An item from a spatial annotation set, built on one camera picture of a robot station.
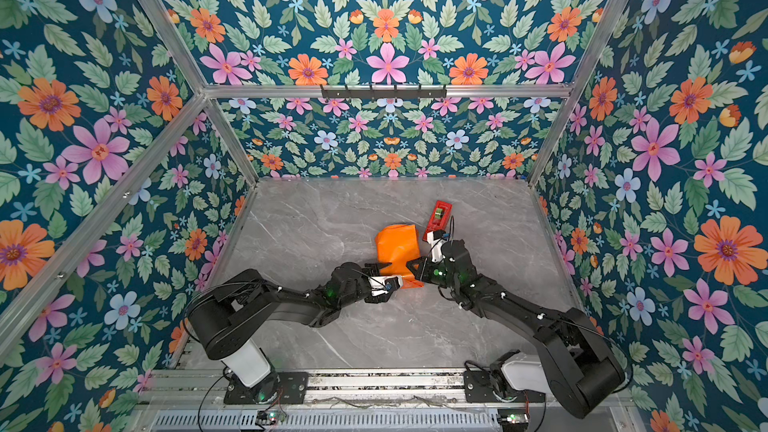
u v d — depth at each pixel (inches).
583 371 16.4
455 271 26.1
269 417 27.7
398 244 36.6
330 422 30.2
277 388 26.6
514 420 27.7
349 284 27.2
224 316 18.6
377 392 29.0
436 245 29.0
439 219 39.8
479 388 29.0
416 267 32.2
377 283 30.7
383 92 36.4
